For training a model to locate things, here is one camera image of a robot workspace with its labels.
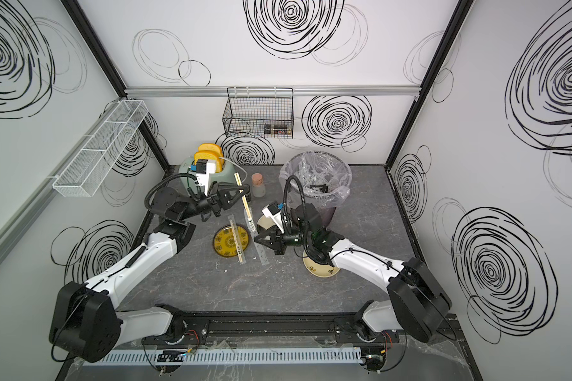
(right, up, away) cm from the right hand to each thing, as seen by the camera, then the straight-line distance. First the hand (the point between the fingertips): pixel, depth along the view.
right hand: (256, 241), depth 72 cm
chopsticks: (-10, -5, +20) cm, 23 cm away
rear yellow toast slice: (-22, +33, +25) cm, 47 cm away
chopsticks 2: (+4, +10, -5) cm, 11 cm away
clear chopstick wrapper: (+1, -3, +1) cm, 4 cm away
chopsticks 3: (-2, +9, -5) cm, 11 cm away
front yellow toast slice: (-22, +29, +22) cm, 43 cm away
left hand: (-1, +15, -8) cm, 17 cm away
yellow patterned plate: (-16, -5, +22) cm, 28 cm away
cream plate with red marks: (+21, -14, +15) cm, 29 cm away
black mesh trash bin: (+24, +21, +22) cm, 39 cm away
